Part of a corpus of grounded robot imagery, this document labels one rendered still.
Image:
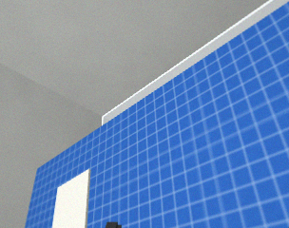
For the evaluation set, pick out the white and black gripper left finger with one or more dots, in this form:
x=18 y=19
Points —
x=113 y=224

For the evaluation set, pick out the dark blue work mat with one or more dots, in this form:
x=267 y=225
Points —
x=208 y=149

